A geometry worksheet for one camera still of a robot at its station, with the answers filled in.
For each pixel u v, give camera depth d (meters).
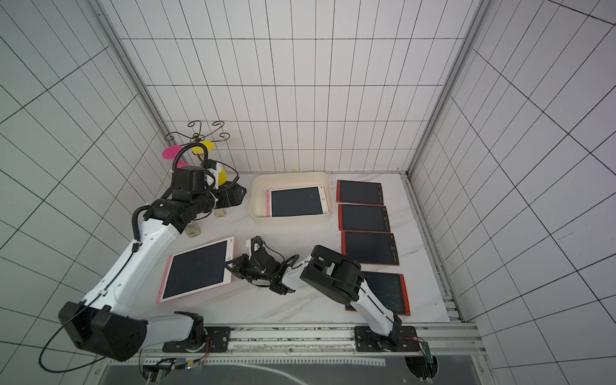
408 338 0.73
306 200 1.10
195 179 0.56
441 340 0.74
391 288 0.83
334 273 0.53
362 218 1.04
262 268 0.67
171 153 0.82
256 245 0.84
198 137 0.90
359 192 1.10
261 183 1.06
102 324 0.37
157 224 0.48
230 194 0.68
